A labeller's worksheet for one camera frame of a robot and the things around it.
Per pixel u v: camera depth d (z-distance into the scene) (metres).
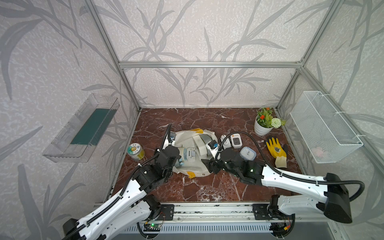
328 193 0.41
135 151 0.87
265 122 0.94
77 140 0.62
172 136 0.60
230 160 0.52
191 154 0.91
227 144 0.91
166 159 0.50
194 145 0.96
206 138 0.88
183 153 0.87
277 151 0.93
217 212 0.75
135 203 0.57
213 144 0.62
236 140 0.98
